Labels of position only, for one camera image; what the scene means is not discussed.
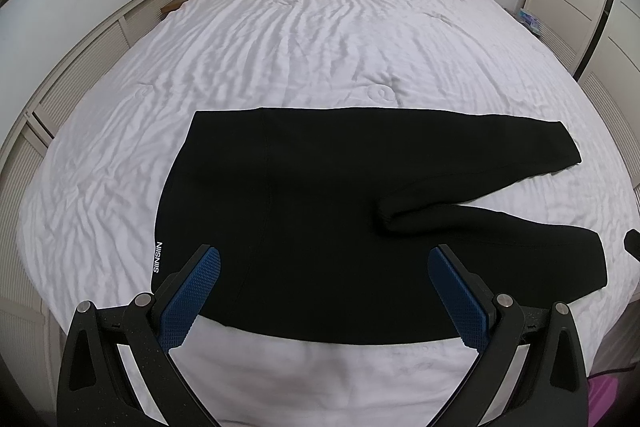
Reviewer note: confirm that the blue white tissue pack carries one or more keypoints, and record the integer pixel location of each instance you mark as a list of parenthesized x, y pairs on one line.
[(530, 21)]

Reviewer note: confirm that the wooden nightstand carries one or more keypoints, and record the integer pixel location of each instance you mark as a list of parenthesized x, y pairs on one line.
[(172, 6)]

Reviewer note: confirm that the white wardrobe right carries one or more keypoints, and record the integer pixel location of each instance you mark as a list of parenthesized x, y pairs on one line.
[(597, 41)]

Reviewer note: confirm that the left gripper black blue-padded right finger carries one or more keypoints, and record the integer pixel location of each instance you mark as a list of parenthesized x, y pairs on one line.
[(552, 388)]

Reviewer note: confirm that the white louvered cabinet left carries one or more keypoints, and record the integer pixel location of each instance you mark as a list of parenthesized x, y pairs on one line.
[(31, 339)]

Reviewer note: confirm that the purple pink object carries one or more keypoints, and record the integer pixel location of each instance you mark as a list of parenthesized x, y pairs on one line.
[(602, 394)]

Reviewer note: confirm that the white quilted bed cover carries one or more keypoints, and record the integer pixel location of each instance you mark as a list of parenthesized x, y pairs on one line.
[(87, 218)]

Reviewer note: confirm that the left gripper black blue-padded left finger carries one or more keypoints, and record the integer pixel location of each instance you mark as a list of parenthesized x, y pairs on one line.
[(94, 388)]

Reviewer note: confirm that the black pants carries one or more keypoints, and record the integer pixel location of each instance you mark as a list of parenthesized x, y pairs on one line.
[(324, 218)]

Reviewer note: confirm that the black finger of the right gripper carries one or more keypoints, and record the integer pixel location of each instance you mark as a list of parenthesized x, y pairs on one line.
[(632, 242)]

